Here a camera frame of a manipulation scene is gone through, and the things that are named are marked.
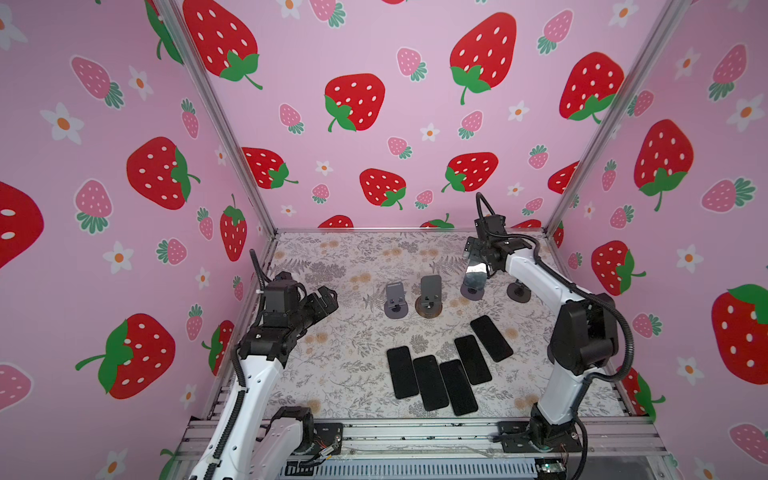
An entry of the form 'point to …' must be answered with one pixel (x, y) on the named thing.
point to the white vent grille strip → (408, 469)
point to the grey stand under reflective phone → (472, 293)
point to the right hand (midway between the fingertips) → (482, 249)
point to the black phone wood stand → (457, 388)
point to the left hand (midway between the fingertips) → (325, 298)
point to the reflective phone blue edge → (476, 272)
